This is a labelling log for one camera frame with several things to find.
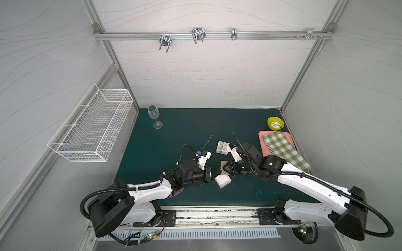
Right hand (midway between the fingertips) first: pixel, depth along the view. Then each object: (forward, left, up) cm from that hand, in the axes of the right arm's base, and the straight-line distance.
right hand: (225, 166), depth 75 cm
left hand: (-4, +1, -1) cm, 4 cm away
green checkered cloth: (+23, -38, -15) cm, 47 cm away
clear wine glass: (+37, +46, -4) cm, 59 cm away
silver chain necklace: (+23, +10, -15) cm, 29 cm away
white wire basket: (+6, +61, +17) cm, 64 cm away
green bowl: (+39, -37, -13) cm, 56 cm away
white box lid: (-2, +1, -1) cm, 3 cm away
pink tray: (+20, -28, -17) cm, 38 cm away
